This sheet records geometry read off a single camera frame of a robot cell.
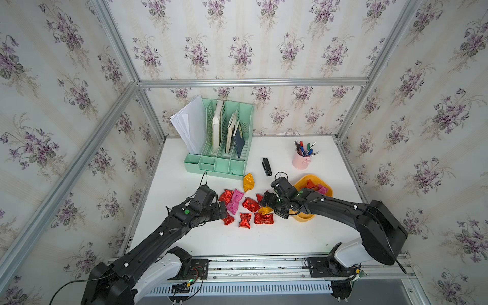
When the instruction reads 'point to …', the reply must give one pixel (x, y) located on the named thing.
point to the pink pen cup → (300, 162)
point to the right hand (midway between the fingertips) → (266, 207)
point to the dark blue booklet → (239, 140)
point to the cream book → (215, 126)
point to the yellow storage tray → (298, 183)
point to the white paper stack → (190, 124)
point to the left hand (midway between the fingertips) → (221, 212)
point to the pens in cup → (309, 152)
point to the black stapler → (267, 167)
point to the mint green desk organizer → (228, 129)
